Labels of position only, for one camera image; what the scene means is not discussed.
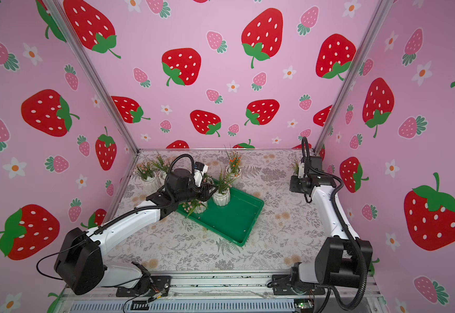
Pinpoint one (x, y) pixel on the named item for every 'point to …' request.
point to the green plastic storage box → (234, 222)
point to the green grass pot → (296, 167)
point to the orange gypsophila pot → (234, 169)
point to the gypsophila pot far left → (146, 173)
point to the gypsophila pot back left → (162, 167)
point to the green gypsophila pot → (221, 196)
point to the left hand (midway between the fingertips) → (217, 186)
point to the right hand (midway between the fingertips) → (293, 183)
